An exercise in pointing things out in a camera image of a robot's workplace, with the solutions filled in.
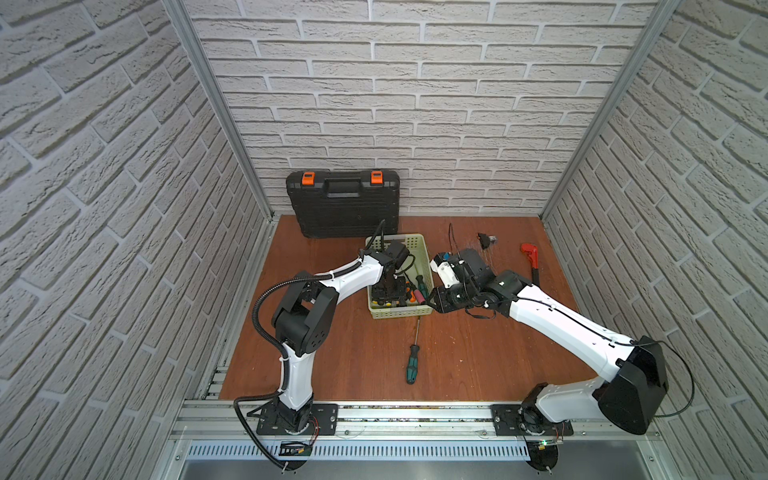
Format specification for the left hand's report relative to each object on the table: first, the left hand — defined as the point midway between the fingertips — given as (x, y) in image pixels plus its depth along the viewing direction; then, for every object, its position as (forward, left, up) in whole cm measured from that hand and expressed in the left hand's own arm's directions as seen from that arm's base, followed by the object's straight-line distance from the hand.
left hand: (400, 293), depth 93 cm
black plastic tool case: (+25, +19, +16) cm, 35 cm away
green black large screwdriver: (-20, -3, -1) cm, 20 cm away
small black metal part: (+23, -34, -2) cm, 41 cm away
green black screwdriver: (+3, -8, -3) cm, 9 cm away
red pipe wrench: (+16, -50, -1) cm, 52 cm away
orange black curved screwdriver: (-1, -4, -2) cm, 5 cm away
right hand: (-9, -8, +13) cm, 17 cm away
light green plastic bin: (0, -5, +15) cm, 16 cm away
